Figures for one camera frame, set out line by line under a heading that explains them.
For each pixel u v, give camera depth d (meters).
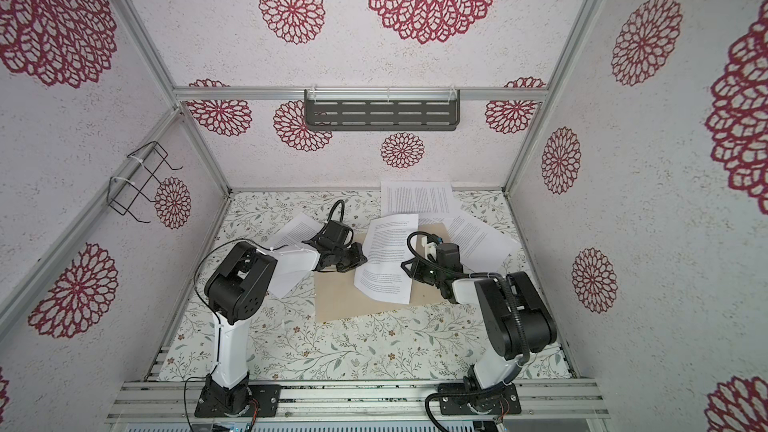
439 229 1.09
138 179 0.79
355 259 0.89
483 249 1.03
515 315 0.43
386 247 0.98
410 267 0.88
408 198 1.21
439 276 0.80
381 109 0.94
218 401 0.67
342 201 0.89
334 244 0.81
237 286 0.54
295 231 1.07
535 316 0.48
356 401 0.75
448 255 0.76
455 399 0.73
